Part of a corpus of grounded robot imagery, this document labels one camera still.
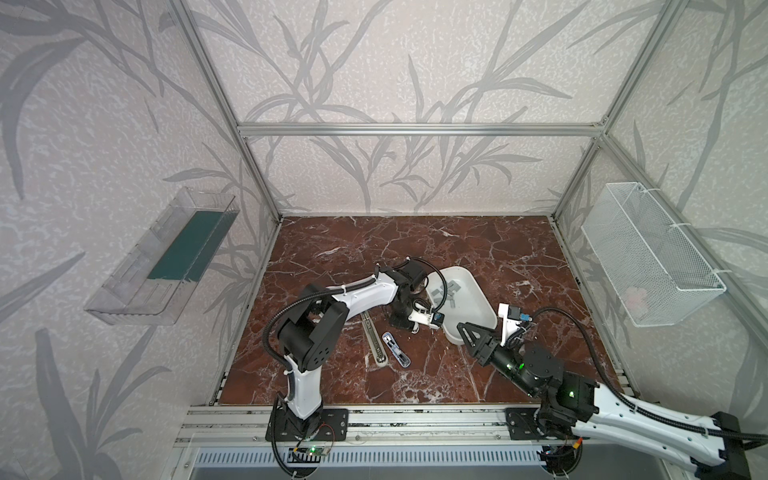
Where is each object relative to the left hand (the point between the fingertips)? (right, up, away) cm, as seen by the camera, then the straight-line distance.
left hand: (415, 310), depth 91 cm
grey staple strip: (+13, +6, +8) cm, 17 cm away
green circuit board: (-24, -28, -21) cm, 43 cm away
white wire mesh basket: (+49, +15, -30) cm, 59 cm away
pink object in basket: (+54, +7, -17) cm, 57 cm away
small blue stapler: (-4, -11, -6) cm, 13 cm away
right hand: (+10, +3, -21) cm, 23 cm away
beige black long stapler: (-11, -9, -6) cm, 16 cm away
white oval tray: (+15, +4, +8) cm, 17 cm away
